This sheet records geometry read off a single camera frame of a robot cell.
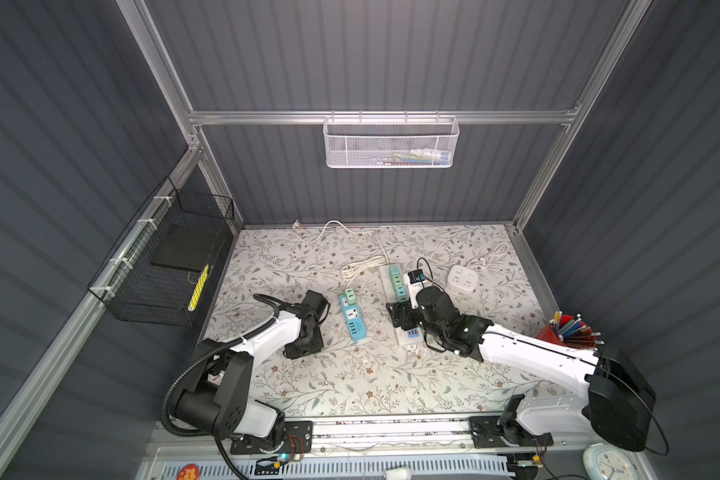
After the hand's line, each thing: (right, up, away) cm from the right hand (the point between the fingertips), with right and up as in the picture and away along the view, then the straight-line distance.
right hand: (399, 304), depth 81 cm
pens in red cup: (+46, -7, -3) cm, 47 cm away
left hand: (-26, -15, +6) cm, 31 cm away
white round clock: (+46, -34, -14) cm, 58 cm away
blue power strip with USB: (-13, -7, +10) cm, 18 cm away
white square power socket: (+24, +5, +21) cm, 32 cm away
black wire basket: (-60, +11, -9) cm, 61 cm away
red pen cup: (+38, -7, -5) cm, 39 cm away
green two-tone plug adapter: (-14, 0, +11) cm, 18 cm away
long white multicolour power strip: (+4, -11, +7) cm, 13 cm away
